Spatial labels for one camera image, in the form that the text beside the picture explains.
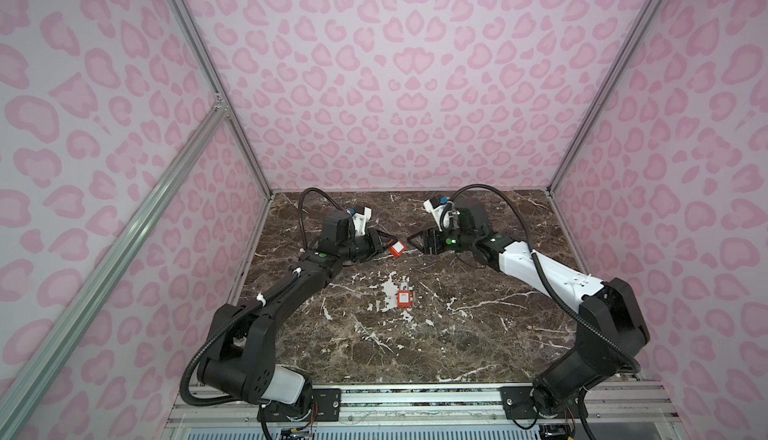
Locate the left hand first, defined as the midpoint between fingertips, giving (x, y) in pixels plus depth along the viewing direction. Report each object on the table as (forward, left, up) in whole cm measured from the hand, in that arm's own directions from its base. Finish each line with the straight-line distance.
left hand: (399, 237), depth 80 cm
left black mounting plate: (-35, +19, -21) cm, 46 cm away
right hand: (+1, -5, 0) cm, 5 cm away
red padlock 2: (-2, +1, -2) cm, 3 cm away
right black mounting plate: (-36, -28, -21) cm, 50 cm away
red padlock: (-8, -1, -20) cm, 22 cm away
